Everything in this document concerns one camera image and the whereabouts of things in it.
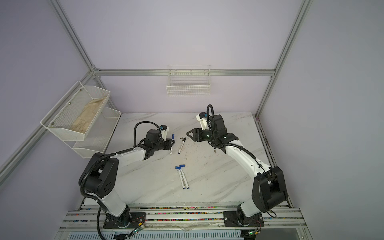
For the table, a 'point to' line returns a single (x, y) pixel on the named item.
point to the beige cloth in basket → (84, 121)
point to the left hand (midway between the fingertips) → (173, 142)
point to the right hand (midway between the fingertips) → (189, 132)
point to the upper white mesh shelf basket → (73, 114)
